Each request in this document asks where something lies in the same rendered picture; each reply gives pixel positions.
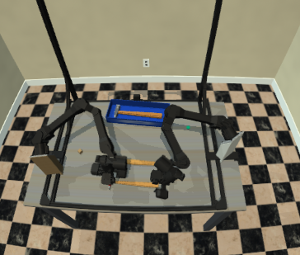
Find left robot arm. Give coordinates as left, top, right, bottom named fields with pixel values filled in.
left=150, top=104, right=239, bottom=185

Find blue bin with label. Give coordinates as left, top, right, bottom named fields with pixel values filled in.
left=105, top=99, right=170, bottom=127

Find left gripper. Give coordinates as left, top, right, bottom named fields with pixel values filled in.
left=154, top=172, right=175, bottom=200

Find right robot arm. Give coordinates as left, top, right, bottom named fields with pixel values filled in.
left=32, top=98, right=127, bottom=185

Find hammer with wooden handle and red head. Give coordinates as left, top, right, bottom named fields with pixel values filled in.
left=116, top=181, right=158, bottom=187

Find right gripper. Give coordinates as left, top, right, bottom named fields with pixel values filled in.
left=91, top=163, right=127, bottom=178

